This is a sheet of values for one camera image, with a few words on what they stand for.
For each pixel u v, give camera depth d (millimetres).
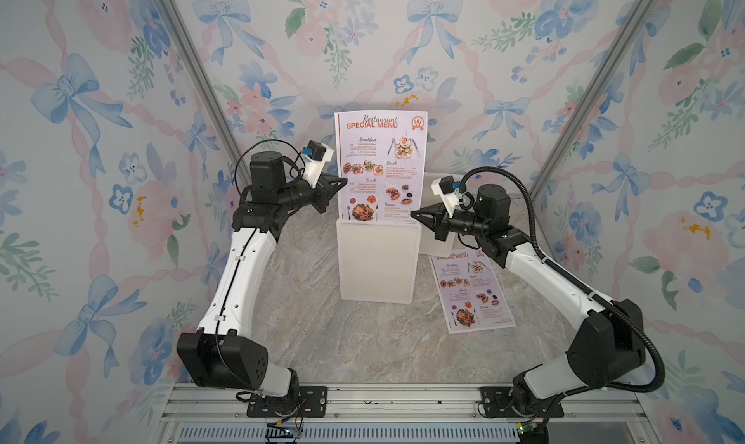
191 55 795
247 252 471
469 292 949
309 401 746
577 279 484
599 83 854
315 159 576
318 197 611
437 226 679
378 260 818
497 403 731
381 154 661
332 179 645
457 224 679
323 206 627
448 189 638
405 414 745
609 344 428
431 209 710
